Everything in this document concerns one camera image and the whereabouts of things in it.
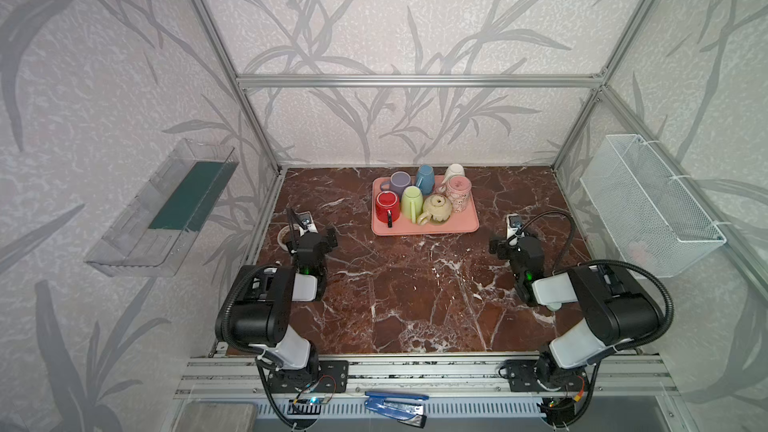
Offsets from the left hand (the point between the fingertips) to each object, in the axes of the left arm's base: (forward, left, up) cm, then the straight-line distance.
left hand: (315, 218), depth 93 cm
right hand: (0, -62, -1) cm, 62 cm away
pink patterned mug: (+11, -46, +2) cm, 48 cm away
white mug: (+22, -46, -1) cm, 51 cm away
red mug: (+6, -22, -2) cm, 23 cm away
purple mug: (+18, -26, -3) cm, 32 cm away
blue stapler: (-48, -29, -6) cm, 57 cm away
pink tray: (+4, -47, -8) cm, 48 cm away
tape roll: (+1, +14, -9) cm, 17 cm away
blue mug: (+18, -36, -1) cm, 40 cm away
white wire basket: (-16, -82, +25) cm, 87 cm away
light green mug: (+7, -31, -1) cm, 32 cm away
